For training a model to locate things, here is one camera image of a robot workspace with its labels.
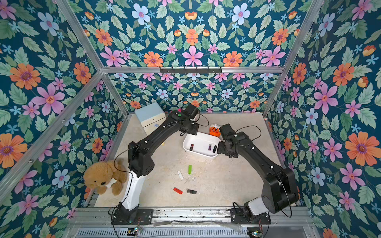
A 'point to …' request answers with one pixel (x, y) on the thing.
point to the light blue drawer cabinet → (150, 115)
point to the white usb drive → (180, 175)
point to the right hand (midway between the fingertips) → (224, 150)
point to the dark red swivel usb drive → (191, 147)
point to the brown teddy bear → (102, 175)
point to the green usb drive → (189, 169)
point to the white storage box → (203, 144)
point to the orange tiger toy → (214, 131)
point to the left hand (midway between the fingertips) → (195, 129)
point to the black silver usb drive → (191, 192)
